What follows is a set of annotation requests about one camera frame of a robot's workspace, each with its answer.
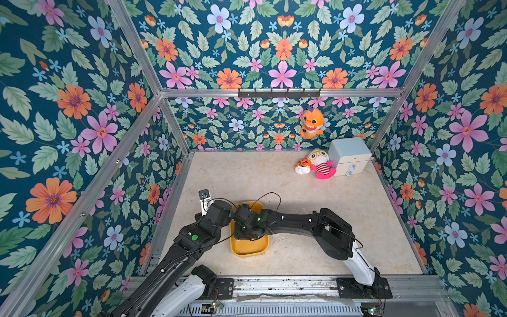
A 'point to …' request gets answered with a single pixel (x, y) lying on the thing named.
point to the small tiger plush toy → (303, 167)
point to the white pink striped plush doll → (319, 159)
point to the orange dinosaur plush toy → (312, 121)
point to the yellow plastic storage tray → (242, 247)
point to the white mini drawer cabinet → (349, 156)
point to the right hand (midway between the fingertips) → (234, 235)
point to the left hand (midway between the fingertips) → (222, 210)
